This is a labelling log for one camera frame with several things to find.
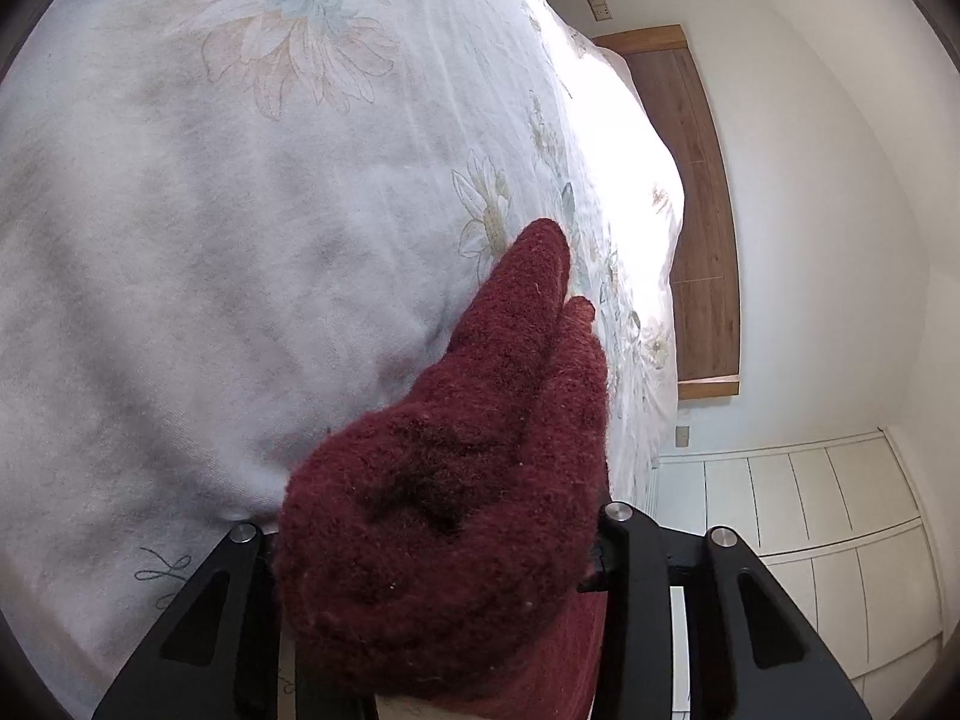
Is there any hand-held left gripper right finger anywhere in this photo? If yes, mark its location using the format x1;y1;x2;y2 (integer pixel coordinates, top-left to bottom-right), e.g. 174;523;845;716
577;501;871;720

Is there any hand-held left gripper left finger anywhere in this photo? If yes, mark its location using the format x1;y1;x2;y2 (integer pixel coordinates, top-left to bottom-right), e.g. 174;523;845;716
94;523;376;720

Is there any maroon knit sweater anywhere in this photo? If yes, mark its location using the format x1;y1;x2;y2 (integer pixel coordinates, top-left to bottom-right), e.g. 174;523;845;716
274;217;610;720

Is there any white wardrobe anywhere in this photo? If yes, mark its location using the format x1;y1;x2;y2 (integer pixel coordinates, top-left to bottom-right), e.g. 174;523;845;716
651;427;947;720

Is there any bed with floral duvet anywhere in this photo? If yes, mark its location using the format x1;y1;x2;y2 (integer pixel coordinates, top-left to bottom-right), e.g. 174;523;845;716
0;0;687;720

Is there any wooden headboard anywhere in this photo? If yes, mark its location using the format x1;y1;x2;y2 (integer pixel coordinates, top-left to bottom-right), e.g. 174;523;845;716
592;25;742;398

